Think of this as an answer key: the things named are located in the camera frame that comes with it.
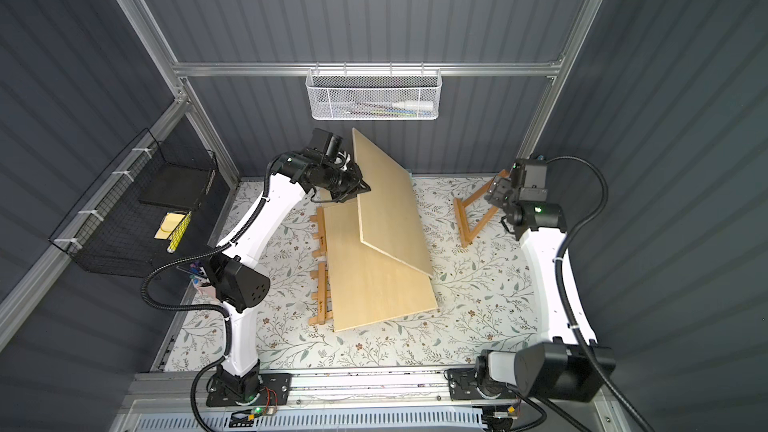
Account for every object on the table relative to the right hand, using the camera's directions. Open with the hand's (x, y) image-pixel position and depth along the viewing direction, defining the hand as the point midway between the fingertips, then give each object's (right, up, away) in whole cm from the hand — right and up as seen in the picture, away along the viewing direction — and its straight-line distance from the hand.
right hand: (516, 189), depth 75 cm
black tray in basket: (-90, +1, +6) cm, 90 cm away
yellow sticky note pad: (-88, -9, -1) cm, 88 cm away
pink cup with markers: (-85, -29, +9) cm, 91 cm away
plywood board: (-39, -28, +13) cm, 50 cm away
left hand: (-35, 0, +3) cm, 35 cm away
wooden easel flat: (-52, -31, +11) cm, 61 cm away
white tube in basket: (-25, +28, +19) cm, 42 cm away
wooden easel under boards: (-56, -14, +27) cm, 64 cm away
